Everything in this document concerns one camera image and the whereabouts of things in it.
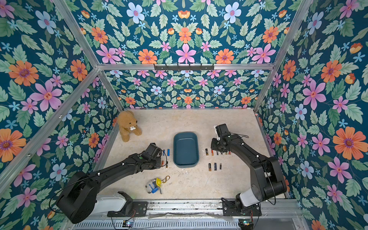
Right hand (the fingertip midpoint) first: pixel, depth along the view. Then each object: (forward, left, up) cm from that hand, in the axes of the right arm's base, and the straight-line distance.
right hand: (214, 145), depth 90 cm
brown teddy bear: (+9, +56, +11) cm, 58 cm away
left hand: (-10, +34, -5) cm, 35 cm away
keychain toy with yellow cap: (-25, +34, -2) cm, 43 cm away
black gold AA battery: (-1, +5, -6) cm, 8 cm away
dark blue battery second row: (-11, -1, -7) cm, 13 cm away
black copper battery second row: (-12, +3, -7) cm, 14 cm away
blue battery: (-3, +30, -6) cm, 31 cm away
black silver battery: (-11, -4, -7) cm, 14 cm away
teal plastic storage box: (-4, +18, -5) cm, 19 cm away
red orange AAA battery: (-2, +1, -7) cm, 7 cm away
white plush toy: (+20, -2, -5) cm, 21 cm away
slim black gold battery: (-12, +30, -6) cm, 32 cm away
